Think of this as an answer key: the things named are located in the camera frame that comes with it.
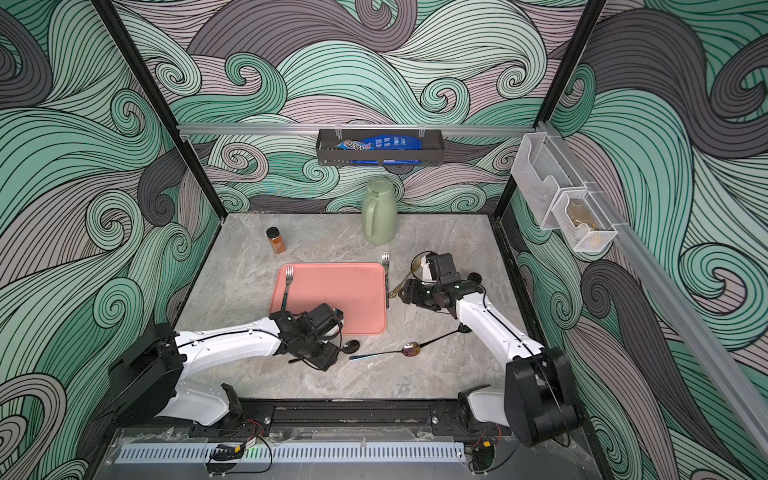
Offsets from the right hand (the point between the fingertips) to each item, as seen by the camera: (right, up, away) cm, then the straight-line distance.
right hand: (413, 295), depth 86 cm
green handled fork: (-41, +4, +15) cm, 44 cm away
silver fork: (-8, +10, +21) cm, 24 cm away
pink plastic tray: (-17, -1, +13) cm, 22 cm away
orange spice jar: (-47, +16, +18) cm, 52 cm away
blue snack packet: (-9, +47, +7) cm, 48 cm away
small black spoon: (+15, -11, +2) cm, 18 cm away
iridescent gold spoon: (-1, -15, -2) cm, 15 cm away
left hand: (-23, -16, -4) cm, 28 cm away
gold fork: (-5, -2, +12) cm, 13 cm away
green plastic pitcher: (-10, +26, +11) cm, 30 cm away
